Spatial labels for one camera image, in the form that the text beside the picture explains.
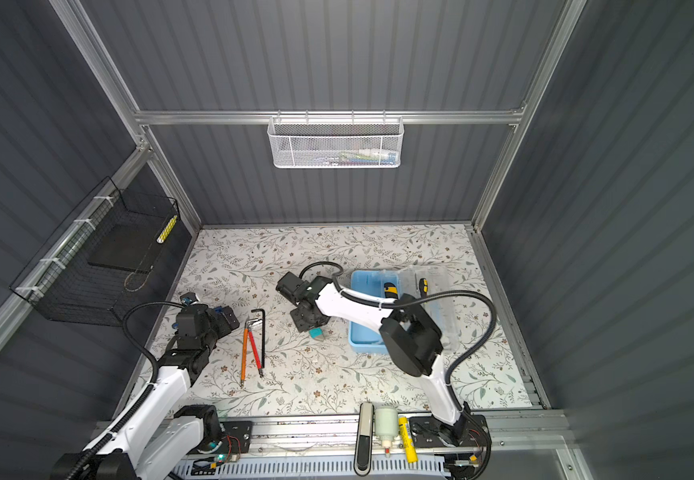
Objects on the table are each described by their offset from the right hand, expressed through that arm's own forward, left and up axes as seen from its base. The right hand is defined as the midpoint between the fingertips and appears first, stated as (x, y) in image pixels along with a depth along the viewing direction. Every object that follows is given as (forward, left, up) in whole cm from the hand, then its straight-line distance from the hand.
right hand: (310, 323), depth 89 cm
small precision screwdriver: (+8, -34, +7) cm, 36 cm away
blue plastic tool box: (+12, -26, +3) cm, 29 cm away
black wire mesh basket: (+2, +50, +25) cm, 56 cm away
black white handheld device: (-30, -16, -3) cm, 34 cm away
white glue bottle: (-27, -21, +2) cm, 35 cm away
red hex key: (+2, +20, -4) cm, 21 cm away
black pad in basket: (+9, +44, +26) cm, 52 cm away
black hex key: (-1, +15, -4) cm, 16 cm away
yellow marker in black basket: (+17, +38, +24) cm, 48 cm away
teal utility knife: (-3, -2, 0) cm, 4 cm away
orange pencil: (-9, +19, -4) cm, 22 cm away
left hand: (0, +27, +5) cm, 27 cm away
